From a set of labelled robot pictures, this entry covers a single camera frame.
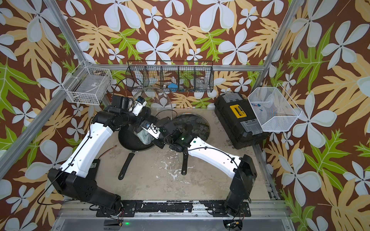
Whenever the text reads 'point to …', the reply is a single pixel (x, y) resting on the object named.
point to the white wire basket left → (89, 85)
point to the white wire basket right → (273, 109)
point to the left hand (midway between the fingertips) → (142, 114)
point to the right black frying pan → (185, 155)
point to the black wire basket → (170, 76)
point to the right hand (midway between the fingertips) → (153, 132)
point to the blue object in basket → (173, 87)
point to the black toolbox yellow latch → (238, 120)
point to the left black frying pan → (128, 139)
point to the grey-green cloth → (145, 136)
